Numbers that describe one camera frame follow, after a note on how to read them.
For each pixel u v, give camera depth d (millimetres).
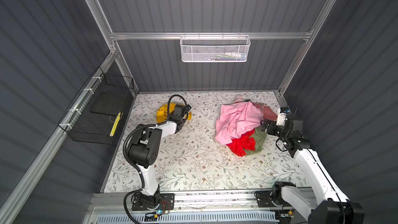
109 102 749
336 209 383
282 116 719
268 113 1020
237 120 901
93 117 721
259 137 879
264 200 735
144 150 509
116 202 757
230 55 915
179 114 787
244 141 876
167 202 723
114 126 693
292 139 583
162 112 923
